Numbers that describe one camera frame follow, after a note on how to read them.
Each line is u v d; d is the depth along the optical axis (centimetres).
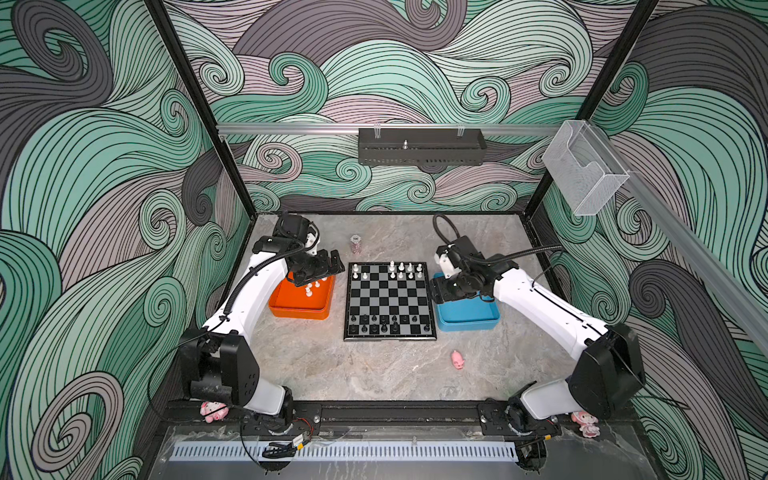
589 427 70
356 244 104
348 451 70
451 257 68
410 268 101
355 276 99
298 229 66
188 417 74
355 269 101
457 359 82
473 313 91
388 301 93
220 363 42
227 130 95
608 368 40
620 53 78
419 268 101
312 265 72
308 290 95
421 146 97
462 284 69
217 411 72
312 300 94
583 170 83
